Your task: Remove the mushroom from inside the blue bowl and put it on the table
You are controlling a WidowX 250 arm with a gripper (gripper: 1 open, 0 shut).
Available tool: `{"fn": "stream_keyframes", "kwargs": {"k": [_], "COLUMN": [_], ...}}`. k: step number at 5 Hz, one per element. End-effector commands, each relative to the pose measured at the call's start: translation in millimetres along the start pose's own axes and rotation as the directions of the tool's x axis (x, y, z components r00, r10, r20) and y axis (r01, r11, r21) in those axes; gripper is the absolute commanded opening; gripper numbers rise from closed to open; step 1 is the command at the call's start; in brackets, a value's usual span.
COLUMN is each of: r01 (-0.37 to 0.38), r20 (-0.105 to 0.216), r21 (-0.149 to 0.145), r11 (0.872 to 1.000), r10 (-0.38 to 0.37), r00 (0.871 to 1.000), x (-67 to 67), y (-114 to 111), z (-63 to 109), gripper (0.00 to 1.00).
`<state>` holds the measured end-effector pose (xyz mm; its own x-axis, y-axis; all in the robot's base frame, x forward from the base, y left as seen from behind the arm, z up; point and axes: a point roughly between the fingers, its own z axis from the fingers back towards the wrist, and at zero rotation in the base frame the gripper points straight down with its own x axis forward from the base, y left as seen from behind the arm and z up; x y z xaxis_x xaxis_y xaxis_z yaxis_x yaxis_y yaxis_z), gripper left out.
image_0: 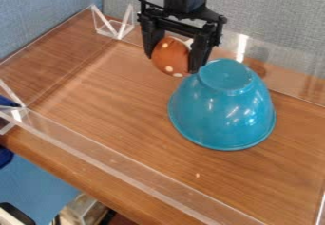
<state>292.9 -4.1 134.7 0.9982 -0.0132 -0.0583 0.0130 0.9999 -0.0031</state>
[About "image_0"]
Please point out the blue plastic bowl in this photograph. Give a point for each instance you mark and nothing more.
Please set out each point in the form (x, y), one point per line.
(221, 108)

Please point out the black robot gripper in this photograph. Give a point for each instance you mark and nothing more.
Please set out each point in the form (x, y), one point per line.
(199, 24)

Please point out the clear acrylic corner bracket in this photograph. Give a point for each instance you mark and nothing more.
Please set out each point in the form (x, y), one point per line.
(110, 27)

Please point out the clear acrylic back barrier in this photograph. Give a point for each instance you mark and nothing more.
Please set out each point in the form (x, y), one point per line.
(292, 73)

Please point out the clear acrylic front barrier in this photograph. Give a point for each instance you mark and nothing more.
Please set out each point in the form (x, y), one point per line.
(63, 147)

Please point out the dark blue foreground post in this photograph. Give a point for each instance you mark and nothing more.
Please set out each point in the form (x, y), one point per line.
(6, 153)

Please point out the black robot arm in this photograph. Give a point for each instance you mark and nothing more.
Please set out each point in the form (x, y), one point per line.
(186, 5)

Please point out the clear acrylic barrier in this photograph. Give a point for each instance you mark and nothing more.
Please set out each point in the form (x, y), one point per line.
(63, 147)
(292, 73)

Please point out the black white object bottom left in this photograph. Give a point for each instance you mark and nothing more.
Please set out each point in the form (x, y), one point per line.
(11, 216)

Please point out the clear acrylic left bracket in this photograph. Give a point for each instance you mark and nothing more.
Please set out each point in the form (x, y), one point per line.
(12, 115)

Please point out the grey metal table leg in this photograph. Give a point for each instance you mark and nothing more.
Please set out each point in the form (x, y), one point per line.
(83, 211)

